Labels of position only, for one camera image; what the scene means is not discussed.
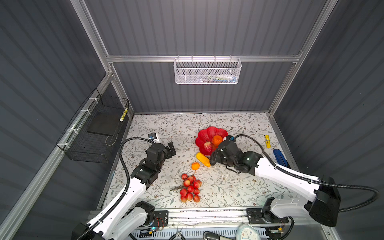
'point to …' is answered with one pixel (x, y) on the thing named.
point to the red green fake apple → (207, 145)
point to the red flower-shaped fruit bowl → (206, 135)
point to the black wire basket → (88, 135)
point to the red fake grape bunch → (191, 189)
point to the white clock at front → (246, 232)
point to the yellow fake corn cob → (203, 158)
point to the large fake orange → (217, 139)
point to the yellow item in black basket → (123, 114)
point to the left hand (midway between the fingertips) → (165, 144)
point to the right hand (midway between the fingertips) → (214, 155)
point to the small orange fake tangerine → (195, 166)
